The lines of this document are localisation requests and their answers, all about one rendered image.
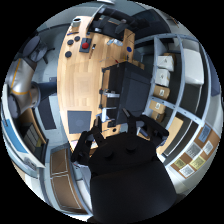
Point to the black round lens cap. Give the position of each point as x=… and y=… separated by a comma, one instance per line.
x=70, y=42
x=68, y=54
x=77, y=38

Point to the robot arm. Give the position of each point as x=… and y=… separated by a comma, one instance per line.
x=21, y=87

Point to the grey bench mat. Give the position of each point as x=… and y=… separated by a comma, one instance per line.
x=79, y=122

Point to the black office chair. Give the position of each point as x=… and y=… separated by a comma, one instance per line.
x=35, y=48

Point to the wooden drawer cabinet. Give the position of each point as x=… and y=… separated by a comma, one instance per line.
x=33, y=134

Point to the large brown cardboard box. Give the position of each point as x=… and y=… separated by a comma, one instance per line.
x=172, y=134

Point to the brown panelled door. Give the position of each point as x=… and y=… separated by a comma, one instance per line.
x=65, y=180

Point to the white cardboard box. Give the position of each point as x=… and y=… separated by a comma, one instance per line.
x=162, y=77
x=165, y=63

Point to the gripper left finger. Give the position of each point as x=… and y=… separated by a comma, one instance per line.
x=82, y=145

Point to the blue poster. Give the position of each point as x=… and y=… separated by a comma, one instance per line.
x=14, y=138

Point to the blue round lid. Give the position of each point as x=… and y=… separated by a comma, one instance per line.
x=129, y=49

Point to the white small box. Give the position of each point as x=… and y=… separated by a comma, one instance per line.
x=118, y=42

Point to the cork notice board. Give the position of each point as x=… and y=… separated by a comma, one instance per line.
x=196, y=152

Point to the silver latch lever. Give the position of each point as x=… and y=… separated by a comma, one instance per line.
x=111, y=94
x=107, y=113

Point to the dark floor mat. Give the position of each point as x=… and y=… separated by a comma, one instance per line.
x=46, y=113

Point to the dark grey hard transit case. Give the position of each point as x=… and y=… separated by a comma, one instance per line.
x=128, y=91

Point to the grey shelf unit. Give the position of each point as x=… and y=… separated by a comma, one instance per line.
x=178, y=98

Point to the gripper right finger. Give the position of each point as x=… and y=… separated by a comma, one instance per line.
x=154, y=129

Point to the large white box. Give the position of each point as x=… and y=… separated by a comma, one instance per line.
x=193, y=68

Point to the blue pen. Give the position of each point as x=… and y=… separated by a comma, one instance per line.
x=72, y=33

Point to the grey tape roll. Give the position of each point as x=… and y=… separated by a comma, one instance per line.
x=76, y=22

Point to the red emergency stop button box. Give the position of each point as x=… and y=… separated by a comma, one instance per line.
x=85, y=45

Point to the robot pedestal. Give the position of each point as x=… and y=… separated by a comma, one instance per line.
x=47, y=88

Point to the clear plastic bottle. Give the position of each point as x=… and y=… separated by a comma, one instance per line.
x=110, y=42

